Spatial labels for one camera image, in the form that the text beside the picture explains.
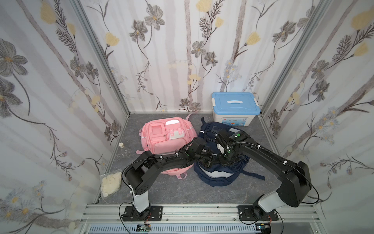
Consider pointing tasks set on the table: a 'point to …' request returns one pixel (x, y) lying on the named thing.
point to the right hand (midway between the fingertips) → (224, 162)
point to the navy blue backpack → (218, 171)
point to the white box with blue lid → (234, 108)
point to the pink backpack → (165, 136)
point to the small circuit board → (147, 227)
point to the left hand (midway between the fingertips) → (225, 159)
